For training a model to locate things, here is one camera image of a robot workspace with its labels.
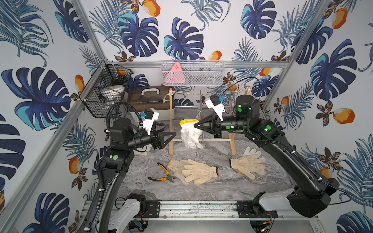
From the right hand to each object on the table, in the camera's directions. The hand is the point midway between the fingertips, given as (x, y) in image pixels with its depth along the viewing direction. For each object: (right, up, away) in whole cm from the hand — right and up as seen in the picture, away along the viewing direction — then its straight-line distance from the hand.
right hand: (195, 122), depth 56 cm
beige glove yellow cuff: (-9, -27, +32) cm, 43 cm away
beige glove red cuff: (+4, -30, +29) cm, 42 cm away
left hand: (-10, -2, +3) cm, 10 cm away
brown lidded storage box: (-34, +17, +44) cm, 58 cm away
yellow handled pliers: (-14, -32, +28) cm, 44 cm away
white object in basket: (-44, +17, +23) cm, 53 cm away
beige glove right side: (+36, -25, +34) cm, 55 cm away
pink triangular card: (-10, +30, +34) cm, 46 cm away
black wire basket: (-52, +23, +33) cm, 66 cm away
